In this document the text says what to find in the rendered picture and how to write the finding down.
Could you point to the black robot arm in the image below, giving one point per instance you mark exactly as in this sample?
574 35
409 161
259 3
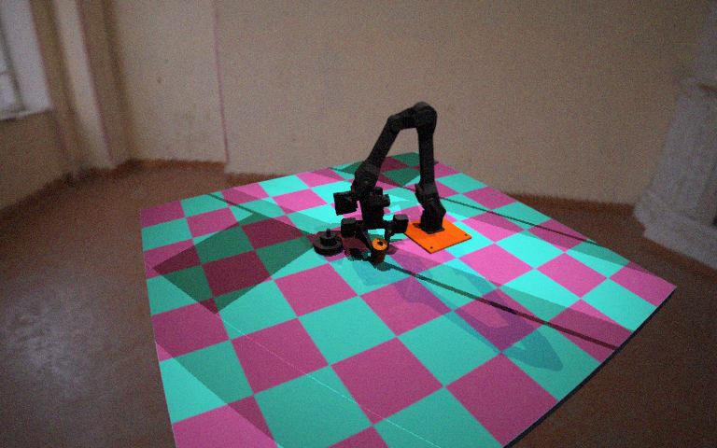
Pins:
423 117

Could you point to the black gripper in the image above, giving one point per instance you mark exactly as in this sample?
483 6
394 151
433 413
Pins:
373 221

